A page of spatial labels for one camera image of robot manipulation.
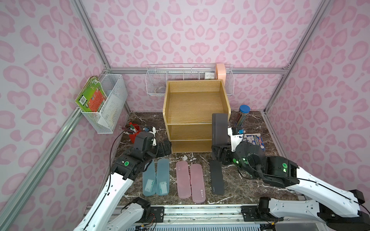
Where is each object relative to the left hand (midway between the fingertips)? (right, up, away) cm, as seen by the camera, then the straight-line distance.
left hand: (164, 142), depth 71 cm
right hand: (+24, -1, -10) cm, 26 cm away
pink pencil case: (+17, -27, +11) cm, 33 cm away
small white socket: (+25, +40, +21) cm, 52 cm away
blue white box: (+59, -1, +29) cm, 66 cm away
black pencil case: (+29, -23, +14) cm, 39 cm away
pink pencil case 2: (+9, -23, +13) cm, 28 cm away
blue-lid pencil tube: (+48, +18, +24) cm, 57 cm away
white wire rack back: (-10, +41, +25) cm, 49 cm away
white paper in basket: (-33, +16, +13) cm, 39 cm away
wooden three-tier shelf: (+11, +15, +5) cm, 20 cm away
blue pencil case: (-4, -24, +17) cm, 30 cm away
